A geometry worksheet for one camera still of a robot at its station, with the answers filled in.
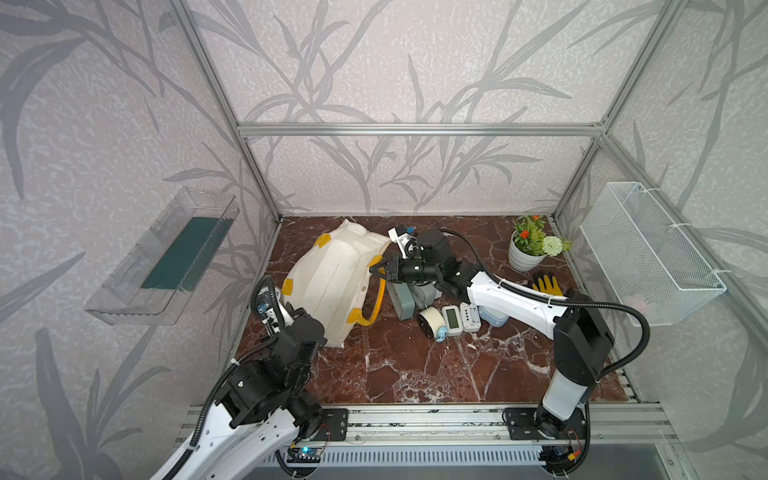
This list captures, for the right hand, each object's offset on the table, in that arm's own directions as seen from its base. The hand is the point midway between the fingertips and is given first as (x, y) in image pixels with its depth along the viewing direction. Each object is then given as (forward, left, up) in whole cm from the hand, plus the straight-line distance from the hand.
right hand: (369, 268), depth 75 cm
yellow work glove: (+7, -56, -23) cm, 61 cm away
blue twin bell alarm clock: (-7, -17, -18) cm, 26 cm away
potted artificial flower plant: (+17, -49, -12) cm, 53 cm away
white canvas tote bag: (+9, +14, -18) cm, 24 cm away
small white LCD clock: (-3, -29, -23) cm, 37 cm away
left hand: (-10, +16, -1) cm, 19 cm away
